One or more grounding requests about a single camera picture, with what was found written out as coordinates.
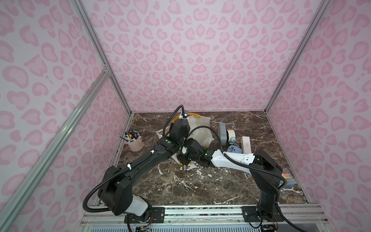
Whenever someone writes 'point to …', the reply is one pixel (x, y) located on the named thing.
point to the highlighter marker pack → (289, 179)
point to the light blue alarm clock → (234, 149)
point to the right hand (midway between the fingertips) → (180, 153)
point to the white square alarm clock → (246, 145)
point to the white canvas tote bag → (204, 135)
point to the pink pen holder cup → (134, 140)
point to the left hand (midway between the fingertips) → (182, 121)
